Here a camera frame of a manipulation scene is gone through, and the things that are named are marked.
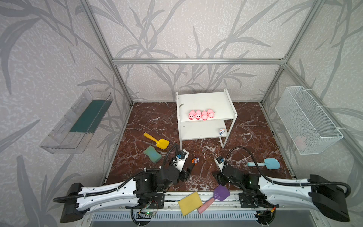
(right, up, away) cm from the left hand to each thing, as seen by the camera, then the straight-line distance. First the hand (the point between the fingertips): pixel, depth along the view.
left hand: (192, 158), depth 71 cm
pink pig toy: (0, +22, -5) cm, 23 cm away
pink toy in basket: (+57, +8, +2) cm, 58 cm away
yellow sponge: (-1, -24, +1) cm, 24 cm away
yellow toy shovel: (-20, +2, +24) cm, 31 cm away
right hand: (+14, -9, +13) cm, 21 cm away
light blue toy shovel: (+49, -8, +15) cm, 51 cm away
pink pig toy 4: (+9, +23, -4) cm, 25 cm away
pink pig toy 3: (+6, +22, -5) cm, 23 cm away
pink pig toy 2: (+3, +22, -5) cm, 23 cm away
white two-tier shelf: (+15, +29, +4) cm, 33 cm away
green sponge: (-26, -2, +18) cm, 32 cm away
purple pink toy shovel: (+15, -19, +4) cm, 25 cm away
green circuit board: (-21, -27, -1) cm, 35 cm away
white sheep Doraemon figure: (+17, +13, +8) cm, 23 cm away
